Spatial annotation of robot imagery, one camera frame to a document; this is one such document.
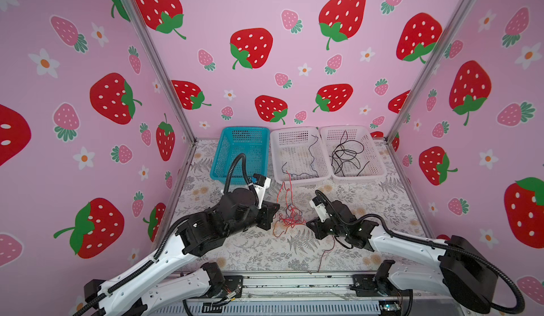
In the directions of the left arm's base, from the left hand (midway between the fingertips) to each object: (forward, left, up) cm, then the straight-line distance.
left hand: (281, 206), depth 63 cm
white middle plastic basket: (+46, -10, -28) cm, 55 cm away
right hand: (+4, -10, -22) cm, 24 cm away
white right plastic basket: (+54, -27, -22) cm, 65 cm away
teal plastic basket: (+54, +16, -27) cm, 62 cm away
